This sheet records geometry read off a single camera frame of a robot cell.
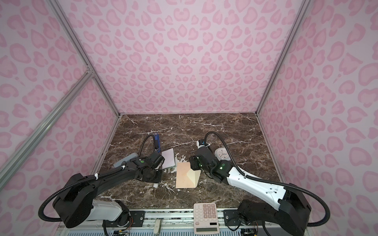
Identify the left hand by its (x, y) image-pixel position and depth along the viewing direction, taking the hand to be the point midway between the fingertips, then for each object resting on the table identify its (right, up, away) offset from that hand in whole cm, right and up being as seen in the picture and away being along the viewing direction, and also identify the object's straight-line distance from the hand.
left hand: (160, 177), depth 85 cm
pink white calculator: (+25, -16, -13) cm, 32 cm away
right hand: (+18, +12, -7) cm, 23 cm away
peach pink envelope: (+14, -2, +4) cm, 15 cm away
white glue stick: (-2, -3, -4) cm, 5 cm away
